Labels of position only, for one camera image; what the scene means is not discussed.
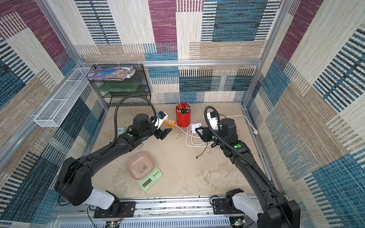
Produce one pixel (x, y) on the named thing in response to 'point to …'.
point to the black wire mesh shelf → (133, 91)
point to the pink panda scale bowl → (140, 165)
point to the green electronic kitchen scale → (146, 183)
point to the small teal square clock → (120, 130)
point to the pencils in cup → (187, 109)
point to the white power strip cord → (254, 131)
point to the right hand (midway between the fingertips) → (199, 131)
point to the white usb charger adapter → (195, 126)
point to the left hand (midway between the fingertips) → (167, 123)
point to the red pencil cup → (183, 120)
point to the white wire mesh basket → (55, 112)
